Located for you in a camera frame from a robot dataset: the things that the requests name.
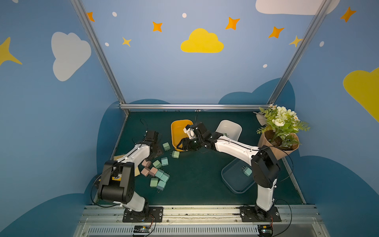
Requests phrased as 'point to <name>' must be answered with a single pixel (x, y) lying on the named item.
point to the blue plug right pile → (165, 177)
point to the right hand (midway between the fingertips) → (181, 145)
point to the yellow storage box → (177, 133)
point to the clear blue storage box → (238, 175)
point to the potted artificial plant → (281, 133)
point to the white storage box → (229, 129)
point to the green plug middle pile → (157, 164)
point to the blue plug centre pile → (159, 173)
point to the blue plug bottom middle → (160, 185)
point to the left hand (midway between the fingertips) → (155, 151)
